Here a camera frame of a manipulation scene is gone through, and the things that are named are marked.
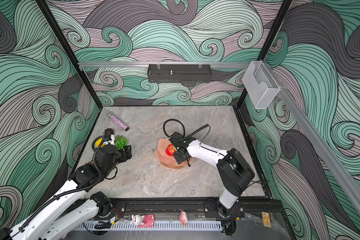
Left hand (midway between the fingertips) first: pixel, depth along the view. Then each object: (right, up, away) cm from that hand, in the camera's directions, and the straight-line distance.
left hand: (125, 147), depth 76 cm
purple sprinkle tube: (-24, +18, +34) cm, 45 cm away
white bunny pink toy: (+12, -33, -7) cm, 36 cm away
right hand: (+30, -8, +12) cm, 33 cm away
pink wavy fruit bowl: (+20, -11, +13) cm, 26 cm away
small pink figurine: (+30, -31, -9) cm, 44 cm away
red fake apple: (+23, -4, +13) cm, 27 cm away
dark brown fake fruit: (-20, +6, +24) cm, 32 cm away
